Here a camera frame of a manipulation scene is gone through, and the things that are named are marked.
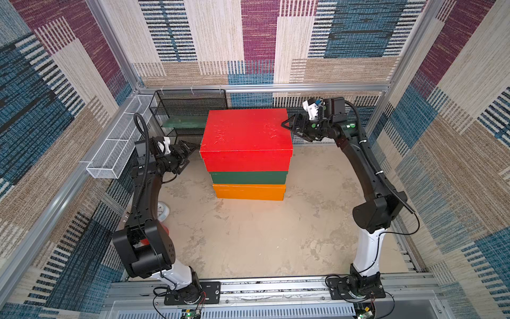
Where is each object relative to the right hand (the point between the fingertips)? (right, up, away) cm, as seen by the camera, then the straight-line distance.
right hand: (290, 130), depth 79 cm
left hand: (-38, -8, +3) cm, 39 cm away
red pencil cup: (-53, -42, +11) cm, 68 cm away
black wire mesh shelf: (-52, +14, +29) cm, 61 cm away
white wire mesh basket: (-79, -11, +13) cm, 81 cm away
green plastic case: (-47, +7, +17) cm, 51 cm away
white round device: (-56, -34, +13) cm, 67 cm away
